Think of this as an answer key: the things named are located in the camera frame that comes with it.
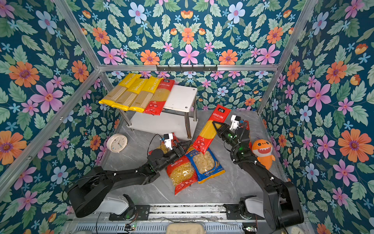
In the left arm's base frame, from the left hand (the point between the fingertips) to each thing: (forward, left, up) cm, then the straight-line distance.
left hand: (191, 142), depth 73 cm
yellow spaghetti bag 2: (+21, +34, +12) cm, 41 cm away
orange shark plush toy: (+2, -43, -16) cm, 46 cm away
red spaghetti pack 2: (+24, +15, +12) cm, 31 cm away
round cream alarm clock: (+13, +48, -17) cm, 52 cm away
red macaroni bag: (-9, +7, -20) cm, 23 cm away
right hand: (+9, -12, +4) cm, 16 cm away
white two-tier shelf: (+34, +10, -18) cm, 40 cm away
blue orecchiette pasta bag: (-5, -8, -21) cm, 23 cm away
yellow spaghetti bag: (+25, +41, +11) cm, 50 cm away
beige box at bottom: (-34, +5, -19) cm, 39 cm away
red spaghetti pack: (+1, -6, 0) cm, 6 cm away
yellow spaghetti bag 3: (+25, +24, +11) cm, 36 cm away
